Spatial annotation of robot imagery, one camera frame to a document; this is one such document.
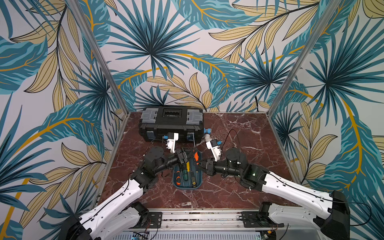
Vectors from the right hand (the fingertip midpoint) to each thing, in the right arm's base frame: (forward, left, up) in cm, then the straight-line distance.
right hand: (194, 164), depth 66 cm
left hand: (+5, -1, +2) cm, 5 cm away
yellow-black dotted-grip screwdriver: (+2, +1, -23) cm, 23 cm away
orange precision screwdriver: (+2, -1, +2) cm, 3 cm away
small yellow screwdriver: (+9, +3, -22) cm, 24 cm away
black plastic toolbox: (+32, +22, -8) cm, 40 cm away
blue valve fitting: (+35, -11, -21) cm, 43 cm away
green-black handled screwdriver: (+4, +5, -23) cm, 23 cm away
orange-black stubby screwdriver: (+2, +9, -24) cm, 25 cm away
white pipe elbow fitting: (+30, -10, -23) cm, 39 cm away
